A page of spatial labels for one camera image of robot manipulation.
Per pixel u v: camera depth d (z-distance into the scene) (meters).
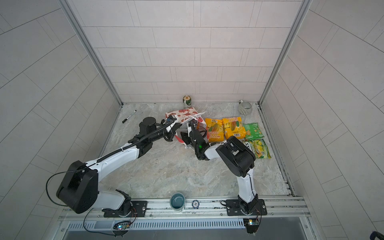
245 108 1.12
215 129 0.94
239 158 0.51
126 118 1.05
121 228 0.65
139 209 0.71
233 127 0.96
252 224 0.68
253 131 0.96
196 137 0.71
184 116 0.88
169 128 0.76
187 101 1.05
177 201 0.73
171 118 0.65
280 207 0.72
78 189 0.41
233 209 0.71
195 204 0.73
